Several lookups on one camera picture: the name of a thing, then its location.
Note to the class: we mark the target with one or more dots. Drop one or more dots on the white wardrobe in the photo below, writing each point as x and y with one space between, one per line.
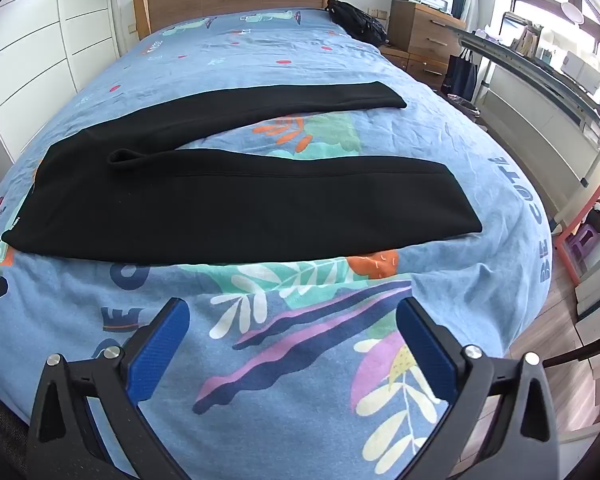
40 50

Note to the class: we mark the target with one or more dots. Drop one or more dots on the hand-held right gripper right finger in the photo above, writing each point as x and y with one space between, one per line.
425 350

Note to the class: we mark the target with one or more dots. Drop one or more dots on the wooden nightstand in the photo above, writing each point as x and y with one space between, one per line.
397 57

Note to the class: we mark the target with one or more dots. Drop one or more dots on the black backpack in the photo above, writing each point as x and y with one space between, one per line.
357 22

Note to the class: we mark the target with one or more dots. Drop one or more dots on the blue printed bed sheet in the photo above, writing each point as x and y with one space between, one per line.
290 360

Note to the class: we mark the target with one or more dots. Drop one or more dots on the purple stool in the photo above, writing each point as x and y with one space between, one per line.
579 242

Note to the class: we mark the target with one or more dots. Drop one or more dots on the long grey desk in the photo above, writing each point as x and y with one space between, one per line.
540 70

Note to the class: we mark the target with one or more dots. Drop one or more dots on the dark tote bag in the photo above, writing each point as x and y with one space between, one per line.
461 77

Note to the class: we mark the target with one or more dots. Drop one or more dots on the trash bin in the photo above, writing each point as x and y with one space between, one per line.
462 105

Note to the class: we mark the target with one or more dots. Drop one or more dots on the pink-framed mirror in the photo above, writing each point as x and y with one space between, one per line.
587 230

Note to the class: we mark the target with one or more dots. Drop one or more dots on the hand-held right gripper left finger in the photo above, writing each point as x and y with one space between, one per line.
160 347

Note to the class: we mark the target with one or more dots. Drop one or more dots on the black pants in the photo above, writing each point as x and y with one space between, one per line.
230 200

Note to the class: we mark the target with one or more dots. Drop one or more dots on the white round lamp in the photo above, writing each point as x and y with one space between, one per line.
572 11

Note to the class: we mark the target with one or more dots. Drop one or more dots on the wooden dresser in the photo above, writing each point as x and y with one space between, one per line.
425 42

